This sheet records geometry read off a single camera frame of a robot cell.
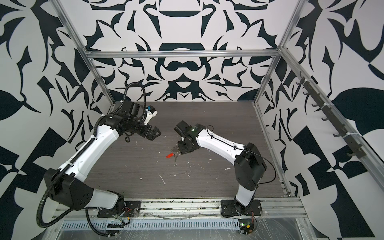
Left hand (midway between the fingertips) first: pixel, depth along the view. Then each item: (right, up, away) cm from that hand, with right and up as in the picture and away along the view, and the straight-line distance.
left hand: (153, 127), depth 78 cm
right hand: (+15, -13, +4) cm, 20 cm away
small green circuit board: (+45, -46, -8) cm, 65 cm away
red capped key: (+7, -18, +13) cm, 23 cm away
